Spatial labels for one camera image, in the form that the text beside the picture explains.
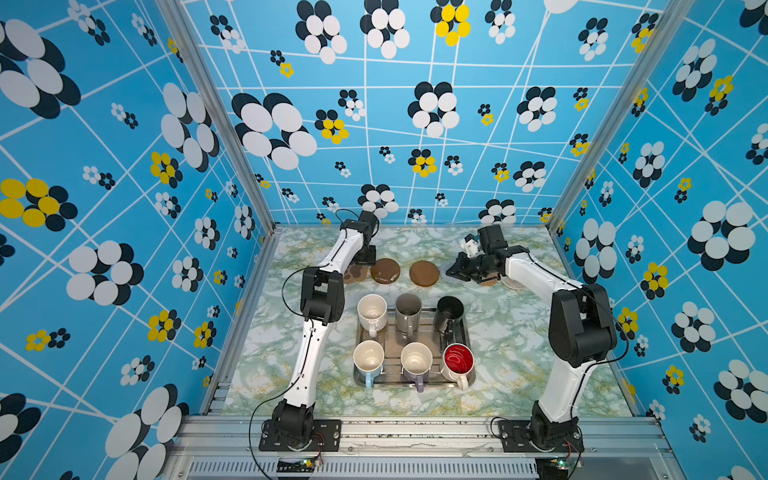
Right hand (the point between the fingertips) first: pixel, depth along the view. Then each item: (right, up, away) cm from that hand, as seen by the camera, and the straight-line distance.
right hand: (448, 271), depth 94 cm
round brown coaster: (-7, -1, +11) cm, 13 cm away
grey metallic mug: (-13, -11, -3) cm, 17 cm away
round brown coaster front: (-21, -1, +11) cm, 23 cm away
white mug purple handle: (-11, -25, -9) cm, 29 cm away
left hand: (-28, +3, +14) cm, 32 cm away
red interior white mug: (+1, -25, -10) cm, 27 cm away
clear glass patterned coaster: (+9, -1, -28) cm, 29 cm away
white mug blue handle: (-25, -24, -10) cm, 36 cm away
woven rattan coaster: (+16, -4, +7) cm, 18 cm away
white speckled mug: (-24, -13, -1) cm, 28 cm away
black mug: (-1, -14, -8) cm, 16 cm away
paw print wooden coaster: (-31, -1, +10) cm, 33 cm away
